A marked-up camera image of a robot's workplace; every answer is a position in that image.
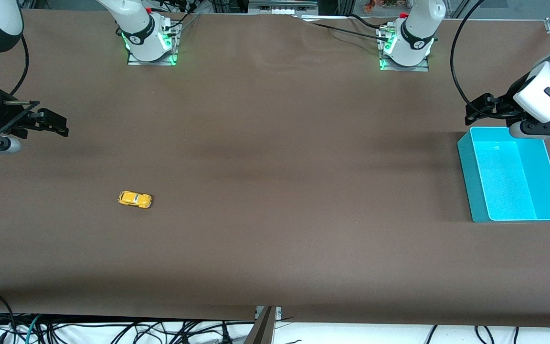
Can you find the yellow beetle toy car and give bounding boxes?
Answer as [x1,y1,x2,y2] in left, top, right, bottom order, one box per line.
[118,191,153,210]

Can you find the teal plastic bin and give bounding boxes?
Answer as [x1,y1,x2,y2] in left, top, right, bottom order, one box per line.
[457,126,550,224]

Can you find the brown table cover sheet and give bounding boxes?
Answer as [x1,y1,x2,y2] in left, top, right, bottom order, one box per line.
[0,9,550,328]

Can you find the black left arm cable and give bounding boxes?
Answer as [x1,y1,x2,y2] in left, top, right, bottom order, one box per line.
[450,0,514,120]

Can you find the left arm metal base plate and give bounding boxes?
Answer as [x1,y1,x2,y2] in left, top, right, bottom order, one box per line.
[379,24,431,72]

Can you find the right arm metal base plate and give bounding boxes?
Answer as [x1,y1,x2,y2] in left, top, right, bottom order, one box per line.
[127,19,180,66]

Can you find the black cable across table edge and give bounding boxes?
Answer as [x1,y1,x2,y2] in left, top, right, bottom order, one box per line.
[298,14,392,41]

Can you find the black base connector cables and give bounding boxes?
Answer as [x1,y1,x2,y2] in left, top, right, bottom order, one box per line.
[153,0,204,30]

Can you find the green floor cable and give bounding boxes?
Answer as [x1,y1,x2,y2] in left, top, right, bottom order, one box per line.
[26,314,42,344]

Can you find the aluminium frame rail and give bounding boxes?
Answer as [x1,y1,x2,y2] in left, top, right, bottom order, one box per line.
[248,0,319,15]

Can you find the long black floor cable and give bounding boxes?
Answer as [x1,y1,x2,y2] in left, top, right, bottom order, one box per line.
[41,319,256,344]

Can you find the small silver bracket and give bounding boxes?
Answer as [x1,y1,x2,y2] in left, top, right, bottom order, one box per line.
[254,306,283,320]

